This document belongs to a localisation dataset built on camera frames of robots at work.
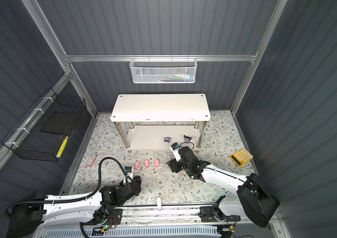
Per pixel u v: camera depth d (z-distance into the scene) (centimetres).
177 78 92
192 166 65
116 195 61
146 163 91
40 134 71
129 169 74
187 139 91
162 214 75
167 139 93
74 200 50
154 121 115
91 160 93
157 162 91
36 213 43
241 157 94
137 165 89
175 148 75
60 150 67
